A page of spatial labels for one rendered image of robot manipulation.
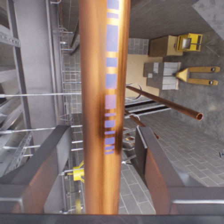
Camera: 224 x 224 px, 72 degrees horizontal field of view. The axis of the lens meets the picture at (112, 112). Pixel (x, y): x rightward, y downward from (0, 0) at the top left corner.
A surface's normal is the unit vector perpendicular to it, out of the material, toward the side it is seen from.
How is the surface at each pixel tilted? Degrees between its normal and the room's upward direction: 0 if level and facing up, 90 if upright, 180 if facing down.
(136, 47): 90
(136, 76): 90
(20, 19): 90
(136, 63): 90
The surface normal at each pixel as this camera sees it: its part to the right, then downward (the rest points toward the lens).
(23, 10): 0.27, 0.30
